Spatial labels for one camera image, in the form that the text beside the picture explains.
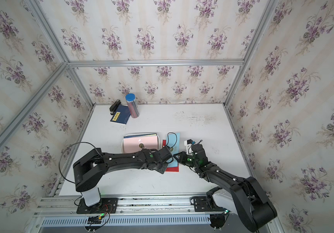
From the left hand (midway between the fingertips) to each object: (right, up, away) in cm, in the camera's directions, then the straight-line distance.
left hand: (165, 168), depth 85 cm
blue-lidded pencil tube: (-24, +43, +13) cm, 51 cm away
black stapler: (-42, +39, +28) cm, 64 cm away
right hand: (+5, +7, -1) cm, 9 cm away
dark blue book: (-35, +33, +26) cm, 54 cm away
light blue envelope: (+4, +17, -5) cm, 18 cm away
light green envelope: (-12, +19, +8) cm, 23 cm away
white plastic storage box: (-20, +15, +6) cm, 26 cm away
